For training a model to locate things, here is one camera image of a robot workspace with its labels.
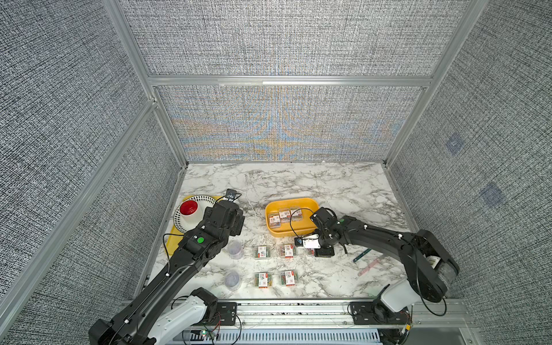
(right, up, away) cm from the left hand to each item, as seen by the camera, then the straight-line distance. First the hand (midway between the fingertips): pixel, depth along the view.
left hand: (229, 211), depth 76 cm
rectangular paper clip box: (+11, -17, +10) cm, 23 cm away
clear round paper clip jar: (+1, -16, +9) cm, 19 cm away
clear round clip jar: (0, -25, +3) cm, 26 cm away
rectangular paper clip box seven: (+26, -4, +21) cm, 34 cm away
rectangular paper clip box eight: (+30, -18, +11) cm, 37 cm away
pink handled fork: (+56, -22, +9) cm, 61 cm away
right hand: (+33, -13, +13) cm, 37 cm away
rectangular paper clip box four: (+16, -7, +19) cm, 26 cm away
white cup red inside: (-20, -3, +14) cm, 24 cm away
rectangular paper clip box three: (+21, -25, +4) cm, 33 cm away
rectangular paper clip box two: (+12, -26, +3) cm, 29 cm away
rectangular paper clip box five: (+21, -17, +10) cm, 29 cm away
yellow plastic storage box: (+24, -10, +17) cm, 31 cm away
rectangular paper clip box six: (+20, -4, +20) cm, 29 cm away
